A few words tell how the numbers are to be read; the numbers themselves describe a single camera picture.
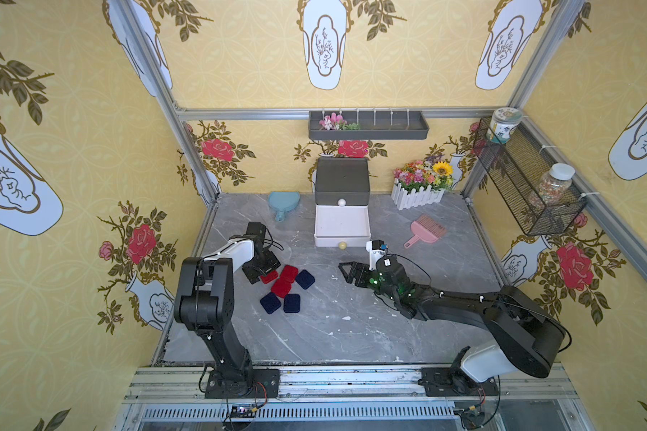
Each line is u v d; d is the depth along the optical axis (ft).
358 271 2.46
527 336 1.43
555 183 2.15
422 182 3.49
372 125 3.03
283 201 3.97
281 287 3.05
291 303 2.97
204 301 1.60
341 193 3.14
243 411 2.40
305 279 3.10
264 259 2.81
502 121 2.78
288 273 3.14
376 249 2.56
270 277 3.03
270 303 2.89
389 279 2.18
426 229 3.55
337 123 2.88
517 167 2.96
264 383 2.41
